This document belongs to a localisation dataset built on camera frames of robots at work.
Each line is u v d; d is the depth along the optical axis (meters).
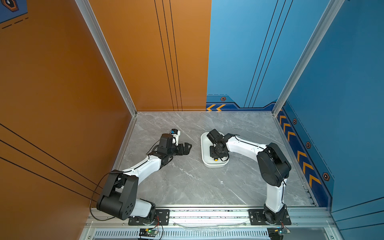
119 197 0.43
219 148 0.69
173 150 0.76
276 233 0.70
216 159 0.89
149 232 0.70
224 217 0.76
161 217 0.74
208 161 0.91
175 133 0.80
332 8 0.70
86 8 0.70
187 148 0.80
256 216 0.73
